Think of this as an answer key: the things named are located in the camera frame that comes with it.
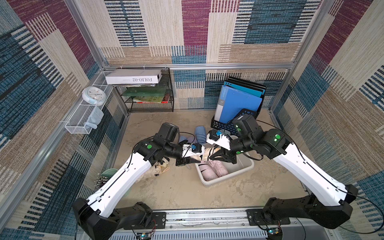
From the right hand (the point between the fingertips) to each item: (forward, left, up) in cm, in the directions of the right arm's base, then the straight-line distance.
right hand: (210, 151), depth 63 cm
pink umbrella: (+4, -7, -25) cm, 26 cm away
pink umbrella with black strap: (+3, 0, -27) cm, 27 cm away
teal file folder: (+39, -30, -1) cm, 49 cm away
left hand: (+2, +5, -4) cm, 7 cm away
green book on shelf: (+50, +41, -7) cm, 65 cm away
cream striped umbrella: (-3, +3, +1) cm, 4 cm away
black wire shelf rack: (+57, +41, -25) cm, 74 cm away
